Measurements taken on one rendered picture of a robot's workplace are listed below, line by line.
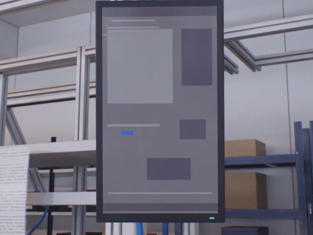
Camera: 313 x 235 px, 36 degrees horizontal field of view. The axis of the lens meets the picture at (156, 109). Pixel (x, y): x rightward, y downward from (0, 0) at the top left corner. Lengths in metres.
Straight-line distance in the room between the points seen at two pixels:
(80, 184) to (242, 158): 2.37
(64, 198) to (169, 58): 0.69
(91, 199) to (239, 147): 2.92
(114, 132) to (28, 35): 5.49
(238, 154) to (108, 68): 3.30
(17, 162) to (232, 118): 3.51
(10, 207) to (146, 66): 0.72
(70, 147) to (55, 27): 4.77
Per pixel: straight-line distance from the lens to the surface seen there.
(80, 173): 2.15
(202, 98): 1.11
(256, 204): 4.26
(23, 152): 1.59
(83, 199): 1.56
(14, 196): 1.60
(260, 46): 4.98
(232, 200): 4.32
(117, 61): 1.12
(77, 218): 2.15
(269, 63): 2.41
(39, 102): 3.02
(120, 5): 1.14
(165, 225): 4.44
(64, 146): 1.62
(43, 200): 1.66
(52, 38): 6.29
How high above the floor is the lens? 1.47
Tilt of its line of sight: 11 degrees up
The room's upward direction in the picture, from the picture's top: straight up
